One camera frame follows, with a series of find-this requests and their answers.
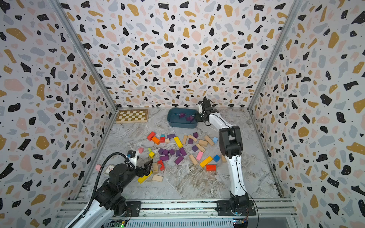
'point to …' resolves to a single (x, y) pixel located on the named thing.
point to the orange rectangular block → (155, 140)
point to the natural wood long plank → (193, 159)
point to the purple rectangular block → (178, 160)
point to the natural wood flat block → (203, 143)
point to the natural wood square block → (158, 178)
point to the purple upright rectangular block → (182, 151)
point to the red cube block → (162, 139)
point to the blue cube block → (216, 158)
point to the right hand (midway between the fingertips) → (199, 116)
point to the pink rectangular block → (199, 155)
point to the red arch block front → (162, 167)
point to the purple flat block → (172, 136)
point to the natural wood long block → (209, 140)
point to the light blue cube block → (215, 139)
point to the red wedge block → (211, 167)
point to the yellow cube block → (151, 155)
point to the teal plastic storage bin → (182, 118)
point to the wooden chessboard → (132, 116)
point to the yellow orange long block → (206, 161)
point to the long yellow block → (178, 142)
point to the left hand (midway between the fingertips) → (147, 159)
